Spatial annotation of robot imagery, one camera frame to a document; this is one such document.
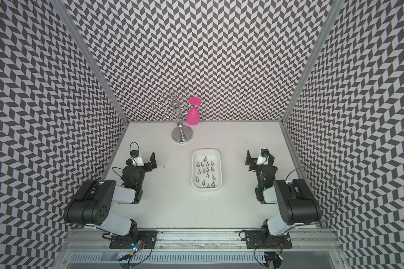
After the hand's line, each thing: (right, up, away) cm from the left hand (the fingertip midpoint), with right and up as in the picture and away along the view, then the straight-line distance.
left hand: (146, 154), depth 91 cm
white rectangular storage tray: (+33, -9, +5) cm, 35 cm away
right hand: (+61, +1, -2) cm, 61 cm away
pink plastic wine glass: (+25, +22, +9) cm, 34 cm away
